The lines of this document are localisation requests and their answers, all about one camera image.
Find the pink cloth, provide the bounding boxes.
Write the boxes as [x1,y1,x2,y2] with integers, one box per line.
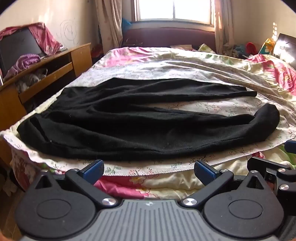
[0,22,63,56]

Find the window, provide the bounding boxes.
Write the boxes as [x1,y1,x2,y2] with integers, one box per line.
[135,0,214,25]

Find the wooden desk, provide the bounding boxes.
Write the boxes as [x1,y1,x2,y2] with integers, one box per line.
[0,43,93,139]

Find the black television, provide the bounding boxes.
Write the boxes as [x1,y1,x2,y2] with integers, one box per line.
[0,28,44,77]

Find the purple cloth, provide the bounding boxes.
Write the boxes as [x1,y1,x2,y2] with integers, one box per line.
[5,54,41,79]

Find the pink floral quilt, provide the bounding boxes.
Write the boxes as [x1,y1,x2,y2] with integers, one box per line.
[11,46,296,200]

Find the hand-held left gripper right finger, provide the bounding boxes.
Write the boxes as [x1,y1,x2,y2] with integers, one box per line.
[181,160,271,208]

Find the grey clothes bundle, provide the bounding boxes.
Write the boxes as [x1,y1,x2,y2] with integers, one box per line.
[16,68,48,92]

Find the black pants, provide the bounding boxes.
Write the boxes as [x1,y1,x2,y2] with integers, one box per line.
[17,77,281,161]

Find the dark wooden headboard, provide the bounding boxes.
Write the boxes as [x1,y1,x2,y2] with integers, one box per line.
[273,33,296,67]

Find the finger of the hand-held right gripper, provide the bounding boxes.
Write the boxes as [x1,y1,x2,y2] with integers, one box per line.
[284,140,296,154]
[247,157,296,202]

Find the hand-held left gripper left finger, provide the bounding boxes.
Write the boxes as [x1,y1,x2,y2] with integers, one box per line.
[30,159,118,208]

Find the white floral bed sheet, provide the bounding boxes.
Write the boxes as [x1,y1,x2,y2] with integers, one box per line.
[0,52,296,176]

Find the beige patterned curtain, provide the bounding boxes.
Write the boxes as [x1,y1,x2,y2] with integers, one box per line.
[95,0,123,55]
[214,0,235,55]

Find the green and yellow packet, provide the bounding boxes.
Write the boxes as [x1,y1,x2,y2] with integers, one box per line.
[198,44,215,54]

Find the yellow and blue box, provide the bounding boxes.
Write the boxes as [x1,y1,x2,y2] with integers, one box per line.
[259,38,275,55]

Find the purple padded headboard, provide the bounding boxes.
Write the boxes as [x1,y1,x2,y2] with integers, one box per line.
[122,21,216,50]

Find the red toy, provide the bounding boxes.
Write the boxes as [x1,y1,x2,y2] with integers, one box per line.
[245,42,258,55]

